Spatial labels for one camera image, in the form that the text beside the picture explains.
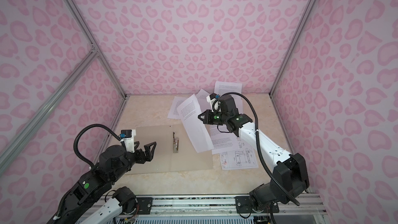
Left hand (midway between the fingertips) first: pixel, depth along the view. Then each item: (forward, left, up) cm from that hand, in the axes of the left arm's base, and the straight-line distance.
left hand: (148, 141), depth 69 cm
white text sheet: (+18, -18, -2) cm, 25 cm away
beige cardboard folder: (0, -2, -23) cm, 24 cm away
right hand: (+12, -23, +1) cm, 26 cm away
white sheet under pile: (+11, -36, -25) cm, 45 cm away
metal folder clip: (+10, -8, -23) cm, 26 cm away
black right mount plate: (-22, -43, -24) cm, 54 cm away
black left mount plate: (-21, +4, -24) cm, 32 cm away
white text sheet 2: (+35, -4, -25) cm, 43 cm away
